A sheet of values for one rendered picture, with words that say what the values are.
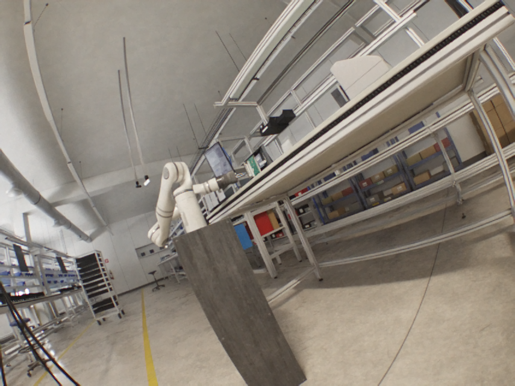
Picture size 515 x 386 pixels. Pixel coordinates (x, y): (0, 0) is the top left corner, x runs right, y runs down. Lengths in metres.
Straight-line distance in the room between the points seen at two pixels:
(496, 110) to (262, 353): 4.05
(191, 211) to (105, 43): 3.06
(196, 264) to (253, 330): 0.35
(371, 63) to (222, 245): 0.80
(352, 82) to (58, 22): 3.29
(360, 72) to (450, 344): 1.06
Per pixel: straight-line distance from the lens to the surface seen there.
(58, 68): 3.82
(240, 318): 0.86
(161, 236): 1.17
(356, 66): 0.73
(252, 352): 0.93
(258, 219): 3.15
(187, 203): 0.90
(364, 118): 0.68
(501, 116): 4.04
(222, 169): 2.75
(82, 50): 3.62
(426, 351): 1.05
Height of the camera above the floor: 0.77
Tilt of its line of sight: 8 degrees up
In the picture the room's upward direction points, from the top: 24 degrees counter-clockwise
